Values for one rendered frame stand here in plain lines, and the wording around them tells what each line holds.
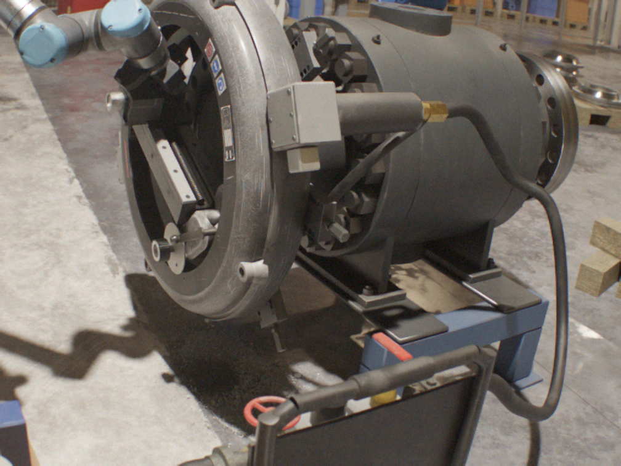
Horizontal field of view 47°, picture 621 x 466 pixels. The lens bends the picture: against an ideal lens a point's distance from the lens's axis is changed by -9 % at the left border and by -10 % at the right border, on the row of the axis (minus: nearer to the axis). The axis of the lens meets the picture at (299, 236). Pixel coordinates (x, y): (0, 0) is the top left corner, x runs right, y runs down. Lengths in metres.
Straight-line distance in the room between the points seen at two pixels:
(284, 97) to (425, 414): 0.56
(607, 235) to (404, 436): 1.93
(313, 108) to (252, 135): 0.14
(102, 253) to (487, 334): 1.32
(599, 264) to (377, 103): 1.59
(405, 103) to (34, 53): 0.69
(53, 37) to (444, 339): 1.08
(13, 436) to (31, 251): 1.83
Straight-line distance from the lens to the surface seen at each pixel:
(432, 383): 1.14
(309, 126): 1.27
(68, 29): 1.46
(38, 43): 1.42
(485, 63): 1.88
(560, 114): 2.13
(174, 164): 1.65
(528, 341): 2.05
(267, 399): 1.01
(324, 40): 1.37
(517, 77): 1.94
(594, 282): 2.76
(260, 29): 1.42
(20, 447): 0.84
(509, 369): 2.08
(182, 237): 1.61
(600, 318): 2.62
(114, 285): 2.39
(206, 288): 1.57
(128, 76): 1.63
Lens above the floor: 1.08
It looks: 23 degrees down
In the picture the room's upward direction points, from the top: 6 degrees clockwise
